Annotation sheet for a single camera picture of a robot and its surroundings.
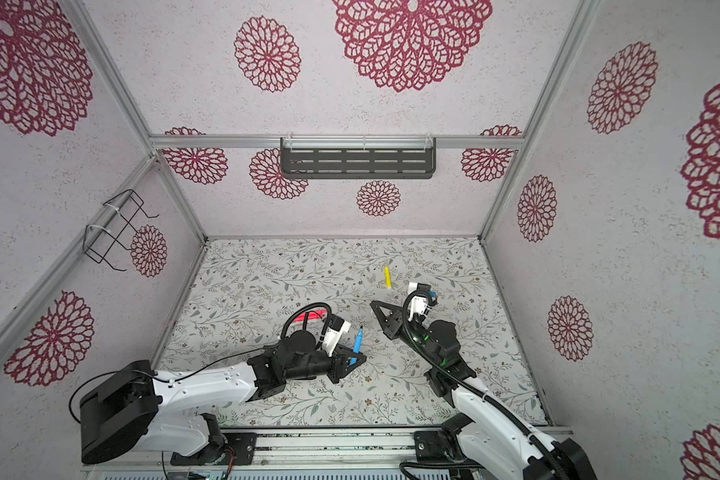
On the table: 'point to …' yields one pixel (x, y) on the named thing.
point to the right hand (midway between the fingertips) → (372, 302)
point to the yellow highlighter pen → (388, 277)
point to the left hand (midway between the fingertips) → (364, 362)
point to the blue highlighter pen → (358, 341)
